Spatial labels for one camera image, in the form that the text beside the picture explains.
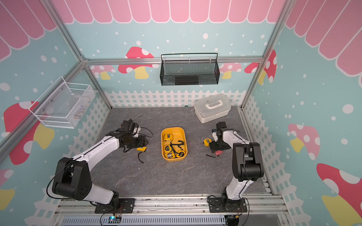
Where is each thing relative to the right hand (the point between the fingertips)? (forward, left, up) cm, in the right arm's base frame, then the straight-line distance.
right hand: (219, 148), depth 95 cm
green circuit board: (-39, +60, -3) cm, 72 cm away
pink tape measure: (-4, +2, +1) cm, 5 cm away
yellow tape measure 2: (-1, +52, +1) cm, 52 cm away
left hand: (-1, +49, +7) cm, 50 cm away
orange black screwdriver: (+26, +66, +1) cm, 71 cm away
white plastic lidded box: (+29, +1, +10) cm, 30 cm away
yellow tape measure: (+5, +8, +1) cm, 9 cm away
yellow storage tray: (+11, +28, +1) cm, 30 cm away
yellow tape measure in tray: (-6, +33, +2) cm, 33 cm away
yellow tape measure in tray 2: (-5, +26, +2) cm, 26 cm away
